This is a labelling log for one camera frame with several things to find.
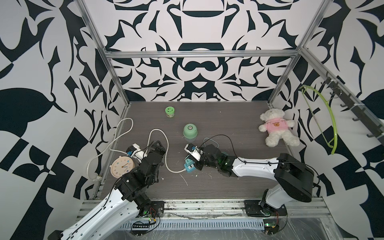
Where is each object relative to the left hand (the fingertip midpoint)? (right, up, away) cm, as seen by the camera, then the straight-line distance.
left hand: (156, 144), depth 74 cm
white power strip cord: (-10, +1, +25) cm, 27 cm away
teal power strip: (+17, -15, +10) cm, 25 cm away
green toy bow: (+81, +1, -4) cm, 81 cm away
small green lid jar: (+1, +17, +34) cm, 38 cm away
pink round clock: (-23, -14, +11) cm, 29 cm away
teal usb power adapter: (+16, -11, +7) cm, 21 cm away
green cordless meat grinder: (+16, +4, +18) cm, 24 cm away
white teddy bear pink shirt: (+71, +8, +23) cm, 75 cm away
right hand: (+15, -6, +7) cm, 18 cm away
